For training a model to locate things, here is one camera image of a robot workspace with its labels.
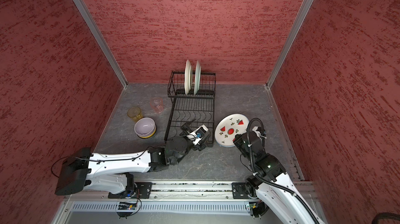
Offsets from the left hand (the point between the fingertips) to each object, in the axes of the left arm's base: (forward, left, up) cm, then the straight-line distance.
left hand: (201, 129), depth 72 cm
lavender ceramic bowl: (+10, +34, -17) cm, 39 cm away
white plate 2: (+23, +7, +12) cm, 27 cm away
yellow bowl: (+3, +31, -15) cm, 34 cm away
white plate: (+7, -15, -11) cm, 20 cm away
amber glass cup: (+20, +43, -17) cm, 51 cm away
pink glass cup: (+29, +32, -20) cm, 48 cm away
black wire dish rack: (+26, +12, -19) cm, 34 cm away
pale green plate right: (+23, +2, +12) cm, 26 cm away
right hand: (-2, -16, -6) cm, 17 cm away
